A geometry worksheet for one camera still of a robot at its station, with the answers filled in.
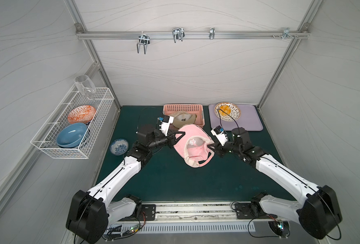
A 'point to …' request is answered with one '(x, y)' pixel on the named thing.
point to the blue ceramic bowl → (70, 134)
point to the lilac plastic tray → (250, 118)
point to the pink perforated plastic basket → (197, 109)
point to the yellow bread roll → (226, 109)
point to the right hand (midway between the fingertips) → (211, 142)
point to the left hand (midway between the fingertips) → (184, 134)
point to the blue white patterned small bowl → (119, 147)
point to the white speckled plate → (235, 113)
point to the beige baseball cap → (182, 118)
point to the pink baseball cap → (193, 146)
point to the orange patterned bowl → (82, 114)
